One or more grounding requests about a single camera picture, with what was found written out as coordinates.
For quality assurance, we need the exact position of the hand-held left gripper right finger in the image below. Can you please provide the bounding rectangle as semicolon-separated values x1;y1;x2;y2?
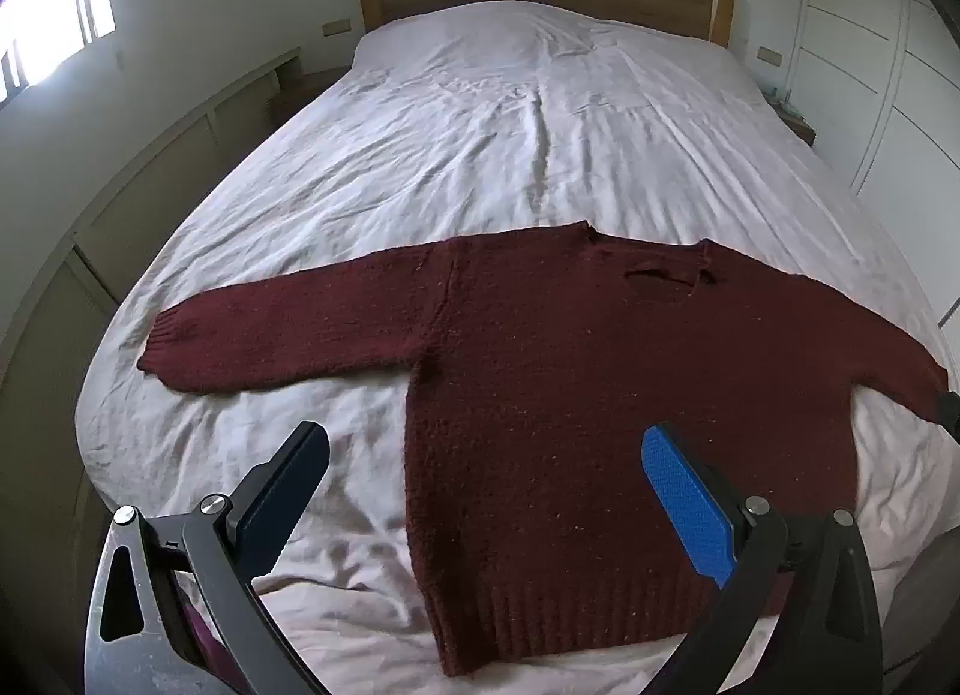
641;425;886;695

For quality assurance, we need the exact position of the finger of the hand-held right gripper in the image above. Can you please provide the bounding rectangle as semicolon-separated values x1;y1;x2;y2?
930;387;960;441

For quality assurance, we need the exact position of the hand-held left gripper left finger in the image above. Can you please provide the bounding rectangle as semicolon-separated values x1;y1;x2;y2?
84;421;331;695

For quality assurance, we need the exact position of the maroon knitted sweater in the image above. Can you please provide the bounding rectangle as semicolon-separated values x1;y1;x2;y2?
136;220;952;679

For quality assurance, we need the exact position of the wooden nightstand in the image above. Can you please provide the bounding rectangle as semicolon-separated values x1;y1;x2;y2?
772;101;818;148

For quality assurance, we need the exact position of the bed with white sheet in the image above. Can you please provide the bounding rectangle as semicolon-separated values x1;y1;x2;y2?
73;0;955;695

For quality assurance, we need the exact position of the window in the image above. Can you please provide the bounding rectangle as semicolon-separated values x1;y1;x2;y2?
0;0;148;103

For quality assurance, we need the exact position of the low white wall cabinet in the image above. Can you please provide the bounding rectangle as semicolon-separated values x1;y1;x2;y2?
0;46;305;591

